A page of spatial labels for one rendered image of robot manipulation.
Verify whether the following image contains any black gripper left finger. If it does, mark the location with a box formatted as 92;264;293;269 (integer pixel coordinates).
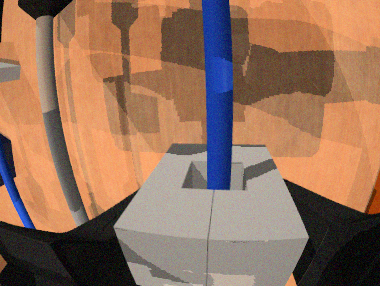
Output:
0;188;142;286

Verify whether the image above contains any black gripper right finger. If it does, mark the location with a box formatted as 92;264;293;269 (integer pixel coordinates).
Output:
283;178;380;286

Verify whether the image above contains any dark blue box with red arrow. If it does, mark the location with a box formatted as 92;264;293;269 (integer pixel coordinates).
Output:
0;132;16;187

